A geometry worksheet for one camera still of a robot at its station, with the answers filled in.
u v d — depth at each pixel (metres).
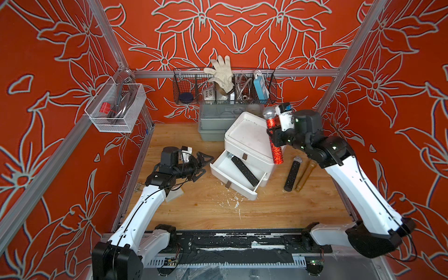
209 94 0.93
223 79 0.90
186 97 1.00
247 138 0.81
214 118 0.95
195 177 0.74
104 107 0.71
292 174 0.92
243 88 0.83
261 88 0.87
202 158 0.67
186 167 0.66
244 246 0.73
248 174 0.82
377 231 0.38
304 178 0.92
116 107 0.76
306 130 0.47
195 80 0.95
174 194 0.87
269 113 0.63
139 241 0.43
